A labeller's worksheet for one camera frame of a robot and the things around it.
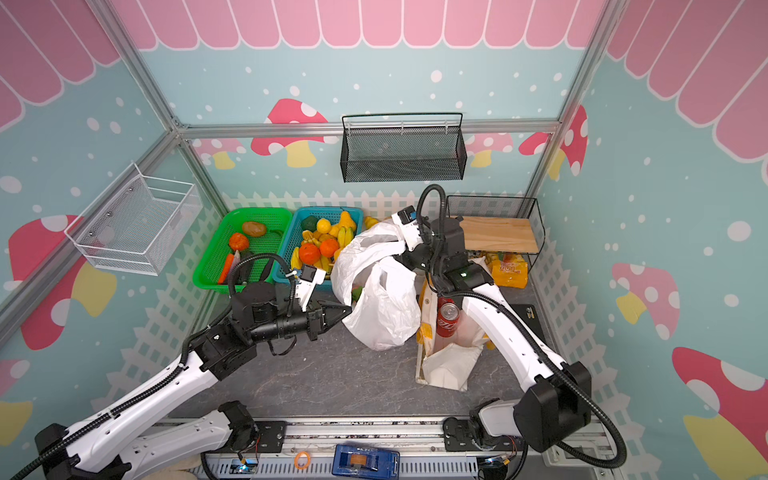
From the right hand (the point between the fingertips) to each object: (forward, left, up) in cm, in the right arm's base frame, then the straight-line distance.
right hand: (385, 244), depth 73 cm
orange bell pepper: (+24, +55, -26) cm, 66 cm away
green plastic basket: (+18, +49, -31) cm, 61 cm away
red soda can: (-8, -17, -22) cm, 29 cm away
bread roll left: (+36, +8, -28) cm, 46 cm away
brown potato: (+33, +52, -28) cm, 68 cm away
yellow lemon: (+29, +24, -22) cm, 44 cm away
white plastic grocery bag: (-14, 0, -1) cm, 14 cm away
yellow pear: (+33, +16, -24) cm, 44 cm away
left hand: (-18, +8, -4) cm, 20 cm away
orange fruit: (+17, +27, -23) cm, 40 cm away
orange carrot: (+13, +57, -28) cm, 65 cm away
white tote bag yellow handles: (-20, -16, -26) cm, 37 cm away
